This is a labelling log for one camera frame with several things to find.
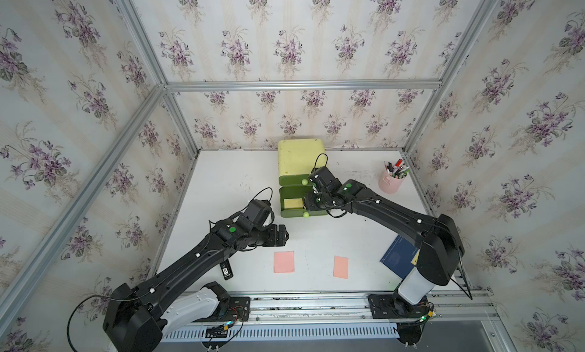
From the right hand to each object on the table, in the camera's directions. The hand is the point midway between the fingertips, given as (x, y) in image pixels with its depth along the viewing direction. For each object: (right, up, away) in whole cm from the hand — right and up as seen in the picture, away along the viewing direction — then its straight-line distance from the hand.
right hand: (310, 202), depth 84 cm
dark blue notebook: (+34, -20, 0) cm, 39 cm away
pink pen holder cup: (+36, +6, +15) cm, 39 cm away
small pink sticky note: (+11, -24, -1) cm, 26 cm away
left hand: (-10, -11, -7) cm, 17 cm away
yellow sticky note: (-6, -1, +6) cm, 9 cm away
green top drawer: (-6, +9, -1) cm, 10 cm away
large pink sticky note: (-10, -22, 0) cm, 24 cm away
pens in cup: (+40, +12, +15) cm, 45 cm away
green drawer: (-5, +4, +1) cm, 6 cm away
